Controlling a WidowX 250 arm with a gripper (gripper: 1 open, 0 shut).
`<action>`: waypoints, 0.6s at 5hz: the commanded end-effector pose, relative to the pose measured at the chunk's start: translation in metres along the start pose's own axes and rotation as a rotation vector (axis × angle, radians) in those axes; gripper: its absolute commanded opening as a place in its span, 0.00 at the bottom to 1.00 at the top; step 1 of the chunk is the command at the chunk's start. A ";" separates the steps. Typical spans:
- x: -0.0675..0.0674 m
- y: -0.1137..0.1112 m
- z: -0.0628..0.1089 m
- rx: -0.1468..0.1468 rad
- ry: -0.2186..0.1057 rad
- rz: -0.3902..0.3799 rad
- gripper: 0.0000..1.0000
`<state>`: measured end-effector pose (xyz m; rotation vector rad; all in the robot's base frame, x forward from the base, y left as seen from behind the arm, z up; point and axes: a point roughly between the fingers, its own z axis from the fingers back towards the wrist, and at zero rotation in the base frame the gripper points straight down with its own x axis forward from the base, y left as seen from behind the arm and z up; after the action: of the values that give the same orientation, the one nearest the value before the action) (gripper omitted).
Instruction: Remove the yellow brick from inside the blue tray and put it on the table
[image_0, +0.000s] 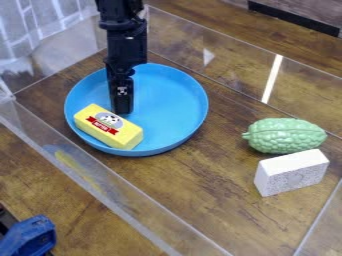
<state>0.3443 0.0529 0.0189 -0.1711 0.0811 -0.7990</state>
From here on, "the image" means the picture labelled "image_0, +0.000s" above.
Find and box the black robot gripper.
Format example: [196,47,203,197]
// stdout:
[95,0,147,114]

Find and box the yellow butter brick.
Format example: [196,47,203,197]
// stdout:
[73,104,143,150]

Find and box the blue round tray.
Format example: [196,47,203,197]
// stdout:
[64,63,208,157]

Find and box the white foam brick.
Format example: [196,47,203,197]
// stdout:
[254,149,330,197]

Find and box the white checkered cloth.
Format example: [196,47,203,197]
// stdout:
[0,0,97,65]

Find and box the green bitter gourd toy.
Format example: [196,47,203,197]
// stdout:
[242,118,327,154]

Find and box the clear acrylic enclosure wall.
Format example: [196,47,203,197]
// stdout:
[0,0,342,256]

